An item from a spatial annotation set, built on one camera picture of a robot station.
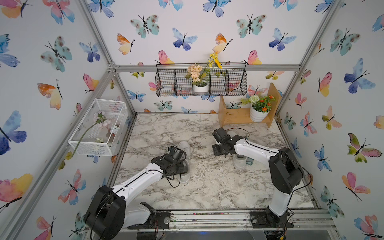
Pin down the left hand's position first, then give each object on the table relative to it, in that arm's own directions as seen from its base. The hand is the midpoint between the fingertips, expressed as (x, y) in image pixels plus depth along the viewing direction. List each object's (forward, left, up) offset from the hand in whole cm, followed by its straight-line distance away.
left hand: (182, 167), depth 86 cm
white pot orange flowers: (+31, -49, +8) cm, 59 cm away
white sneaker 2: (+1, -32, +3) cm, 32 cm away
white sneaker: (+15, -1, -1) cm, 16 cm away
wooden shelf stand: (+39, -34, 0) cm, 52 cm away
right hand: (+12, -21, +1) cm, 24 cm away
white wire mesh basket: (+7, +38, +24) cm, 45 cm away
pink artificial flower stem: (+13, +38, +27) cm, 48 cm away
